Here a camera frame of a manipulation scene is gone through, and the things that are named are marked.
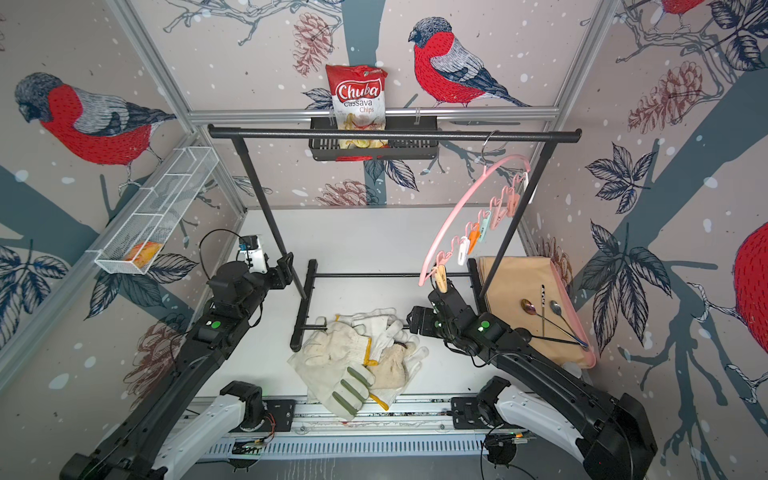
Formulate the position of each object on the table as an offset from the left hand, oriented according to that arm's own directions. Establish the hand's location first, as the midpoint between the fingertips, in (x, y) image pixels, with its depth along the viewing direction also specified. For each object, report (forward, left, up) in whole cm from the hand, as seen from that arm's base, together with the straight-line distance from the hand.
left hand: (283, 248), depth 76 cm
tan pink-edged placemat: (0, -74, -25) cm, 78 cm away
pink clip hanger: (+45, -72, -23) cm, 88 cm away
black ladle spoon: (-15, -76, -25) cm, 82 cm away
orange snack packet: (-7, +27, +8) cm, 30 cm away
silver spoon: (-6, -80, -24) cm, 83 cm away
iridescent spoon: (-6, -71, -24) cm, 75 cm away
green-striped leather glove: (-22, -12, -24) cm, 34 cm away
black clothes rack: (+7, +1, -22) cm, 23 cm away
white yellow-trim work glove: (-12, -25, -22) cm, 35 cm away
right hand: (-13, -35, -15) cm, 40 cm away
